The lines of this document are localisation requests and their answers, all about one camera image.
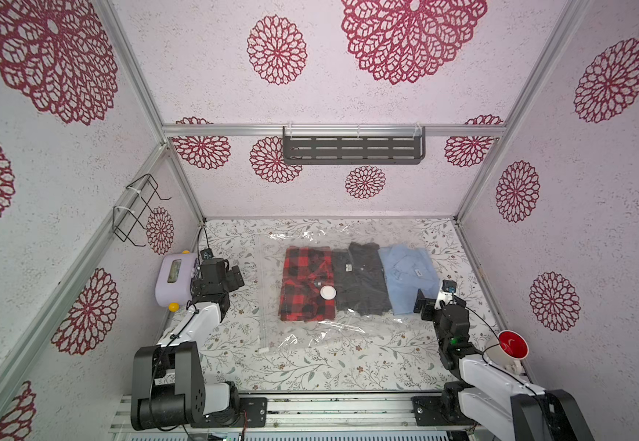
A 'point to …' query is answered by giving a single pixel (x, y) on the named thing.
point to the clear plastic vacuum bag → (351, 331)
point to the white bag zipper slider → (263, 350)
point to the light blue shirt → (408, 269)
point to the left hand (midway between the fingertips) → (222, 276)
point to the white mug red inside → (507, 350)
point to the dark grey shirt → (360, 279)
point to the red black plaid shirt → (306, 270)
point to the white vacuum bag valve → (328, 292)
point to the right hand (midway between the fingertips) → (435, 289)
